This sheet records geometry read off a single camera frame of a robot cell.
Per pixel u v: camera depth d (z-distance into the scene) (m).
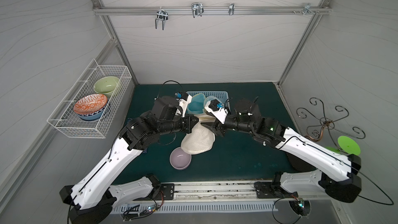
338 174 0.39
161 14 0.78
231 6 0.72
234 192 0.75
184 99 0.54
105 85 0.73
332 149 0.57
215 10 0.79
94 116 0.57
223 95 1.07
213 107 0.49
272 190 0.65
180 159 0.81
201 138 0.65
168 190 0.74
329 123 0.63
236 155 0.83
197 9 0.76
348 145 0.56
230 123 0.53
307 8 0.76
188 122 0.52
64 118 0.57
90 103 0.64
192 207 0.70
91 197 0.36
